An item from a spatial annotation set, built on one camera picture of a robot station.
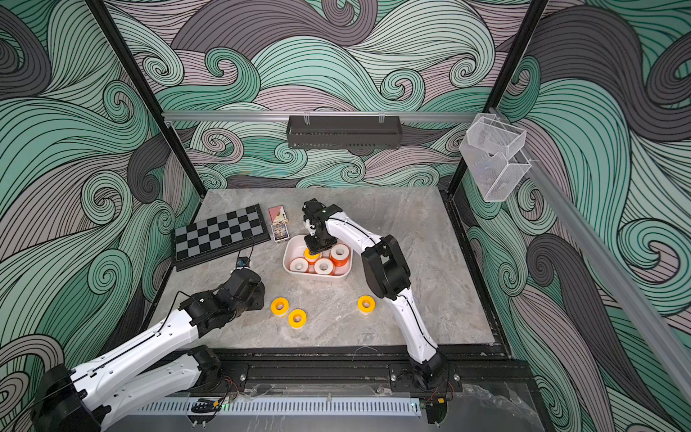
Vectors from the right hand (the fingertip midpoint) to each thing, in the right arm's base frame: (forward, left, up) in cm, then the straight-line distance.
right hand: (320, 248), depth 98 cm
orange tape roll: (-3, -7, +1) cm, 8 cm away
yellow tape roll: (-21, +12, -2) cm, 24 cm away
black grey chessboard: (+5, +39, +1) cm, 40 cm away
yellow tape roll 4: (-25, +6, -2) cm, 26 cm away
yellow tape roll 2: (-21, -16, -2) cm, 26 cm away
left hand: (-19, +17, +7) cm, 26 cm away
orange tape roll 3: (-8, -2, 0) cm, 8 cm away
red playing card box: (+18, +19, -1) cm, 26 cm away
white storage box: (+1, +9, 0) cm, 9 cm away
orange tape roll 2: (-6, +8, -1) cm, 10 cm away
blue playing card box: (+9, +16, -1) cm, 19 cm away
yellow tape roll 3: (-4, +4, +1) cm, 5 cm away
